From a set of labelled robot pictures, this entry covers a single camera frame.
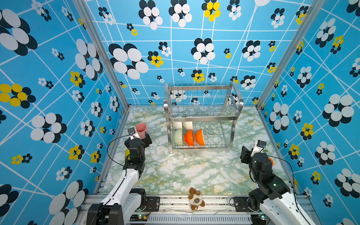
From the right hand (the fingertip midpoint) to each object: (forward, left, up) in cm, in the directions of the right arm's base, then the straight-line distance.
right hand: (249, 148), depth 77 cm
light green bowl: (+10, +41, -3) cm, 42 cm away
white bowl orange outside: (+9, +27, -4) cm, 29 cm away
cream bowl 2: (+20, +34, -5) cm, 40 cm away
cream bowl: (+19, +41, -4) cm, 45 cm away
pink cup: (+18, +67, -7) cm, 70 cm away
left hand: (+9, +63, +2) cm, 64 cm away
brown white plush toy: (-23, +31, -13) cm, 41 cm away
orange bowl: (+9, +34, -4) cm, 36 cm away
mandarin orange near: (-2, -18, -14) cm, 23 cm away
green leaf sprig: (+6, -17, -15) cm, 24 cm away
